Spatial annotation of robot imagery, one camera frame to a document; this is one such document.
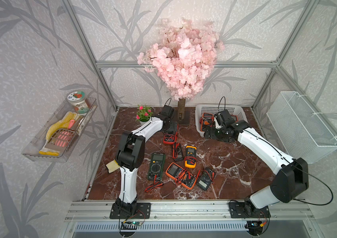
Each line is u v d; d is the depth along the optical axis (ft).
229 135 1.93
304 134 1.96
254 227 2.32
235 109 3.58
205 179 2.64
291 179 1.39
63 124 2.20
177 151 2.99
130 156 1.76
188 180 2.64
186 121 3.68
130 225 2.37
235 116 3.55
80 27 2.53
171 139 3.16
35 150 1.89
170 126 2.97
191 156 2.96
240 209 2.39
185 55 1.86
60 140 1.96
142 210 2.40
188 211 2.49
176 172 2.71
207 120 3.43
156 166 2.84
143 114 3.24
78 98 2.27
